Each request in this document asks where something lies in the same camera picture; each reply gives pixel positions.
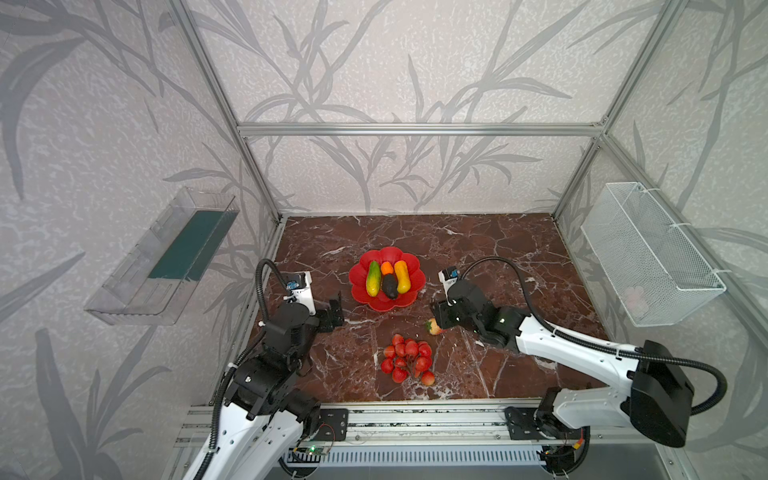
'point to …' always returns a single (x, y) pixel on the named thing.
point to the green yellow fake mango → (373, 278)
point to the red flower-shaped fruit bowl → (358, 279)
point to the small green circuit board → (315, 449)
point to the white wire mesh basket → (654, 272)
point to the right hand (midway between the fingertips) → (435, 294)
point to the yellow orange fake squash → (404, 283)
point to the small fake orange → (386, 268)
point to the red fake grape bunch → (408, 357)
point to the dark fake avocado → (390, 285)
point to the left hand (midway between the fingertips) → (330, 285)
